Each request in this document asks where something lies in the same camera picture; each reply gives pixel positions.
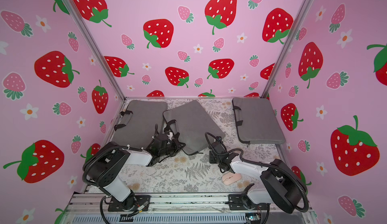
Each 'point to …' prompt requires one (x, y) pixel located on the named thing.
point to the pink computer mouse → (230, 178)
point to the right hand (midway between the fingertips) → (211, 155)
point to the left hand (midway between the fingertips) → (187, 144)
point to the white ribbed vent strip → (160, 218)
